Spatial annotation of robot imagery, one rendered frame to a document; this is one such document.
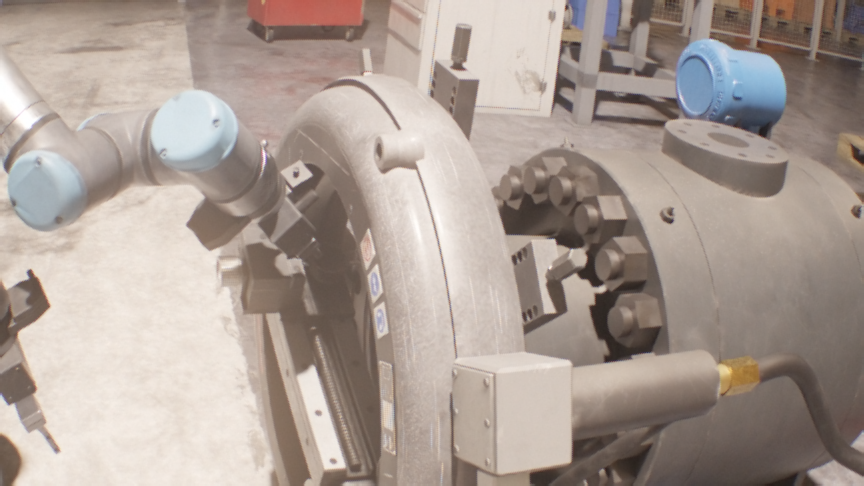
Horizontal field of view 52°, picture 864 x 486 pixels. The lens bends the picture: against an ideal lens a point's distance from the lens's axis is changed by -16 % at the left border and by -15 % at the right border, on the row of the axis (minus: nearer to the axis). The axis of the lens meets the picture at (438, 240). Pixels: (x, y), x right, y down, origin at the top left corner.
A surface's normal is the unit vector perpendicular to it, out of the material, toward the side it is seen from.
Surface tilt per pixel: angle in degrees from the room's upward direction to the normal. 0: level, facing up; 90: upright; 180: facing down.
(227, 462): 0
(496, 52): 90
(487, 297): 51
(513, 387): 67
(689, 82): 90
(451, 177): 30
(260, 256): 25
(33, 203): 93
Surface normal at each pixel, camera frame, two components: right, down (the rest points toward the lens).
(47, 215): -0.19, 0.39
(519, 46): 0.27, 0.38
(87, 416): 0.12, -0.92
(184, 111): -0.17, -0.33
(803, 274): 0.36, -0.34
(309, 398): 0.27, -0.68
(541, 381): 0.39, 0.00
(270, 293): 0.29, 0.73
